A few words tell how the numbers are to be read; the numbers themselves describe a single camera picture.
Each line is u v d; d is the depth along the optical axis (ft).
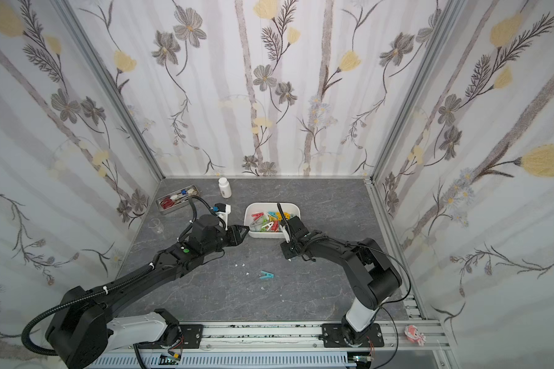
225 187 3.52
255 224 3.32
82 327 1.30
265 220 3.36
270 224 3.30
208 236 2.05
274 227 3.27
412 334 2.36
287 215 2.48
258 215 3.42
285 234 2.56
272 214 3.42
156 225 3.19
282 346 2.46
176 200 3.64
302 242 2.24
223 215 2.40
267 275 2.86
